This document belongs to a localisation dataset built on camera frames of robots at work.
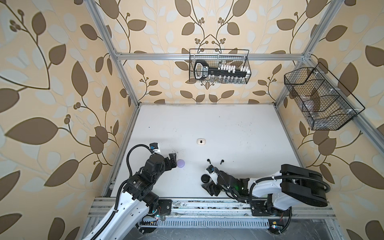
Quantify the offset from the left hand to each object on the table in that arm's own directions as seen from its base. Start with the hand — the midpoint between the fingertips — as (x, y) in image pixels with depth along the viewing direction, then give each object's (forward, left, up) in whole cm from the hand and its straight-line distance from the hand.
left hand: (170, 155), depth 77 cm
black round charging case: (-7, -19, -12) cm, 23 cm away
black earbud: (+5, -21, -14) cm, 26 cm away
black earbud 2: (+4, -30, -14) cm, 33 cm away
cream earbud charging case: (+16, -16, -12) cm, 26 cm away
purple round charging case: (+2, -4, -15) cm, 15 cm away
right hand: (-9, -19, -13) cm, 25 cm away
